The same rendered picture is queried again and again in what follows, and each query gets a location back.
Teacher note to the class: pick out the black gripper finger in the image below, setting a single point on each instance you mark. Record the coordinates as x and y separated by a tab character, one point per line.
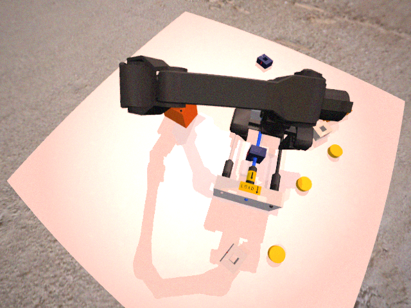
287	144
244	136

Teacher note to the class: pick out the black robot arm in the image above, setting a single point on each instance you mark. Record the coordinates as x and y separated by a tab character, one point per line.
300	99

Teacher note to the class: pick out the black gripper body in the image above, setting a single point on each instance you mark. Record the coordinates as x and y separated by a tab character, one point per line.
302	138

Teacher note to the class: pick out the yellow cylinder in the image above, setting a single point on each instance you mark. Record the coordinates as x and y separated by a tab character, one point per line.
335	151
303	184
276	254

